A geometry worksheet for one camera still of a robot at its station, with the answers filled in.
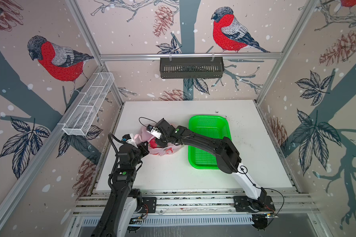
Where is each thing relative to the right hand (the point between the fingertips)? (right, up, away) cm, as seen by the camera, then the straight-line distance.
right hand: (157, 141), depth 91 cm
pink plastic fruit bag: (-9, +4, -1) cm, 10 cm away
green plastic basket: (+40, +8, +12) cm, 43 cm away
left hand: (-4, +2, -11) cm, 12 cm away
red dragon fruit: (-2, -1, -4) cm, 5 cm away
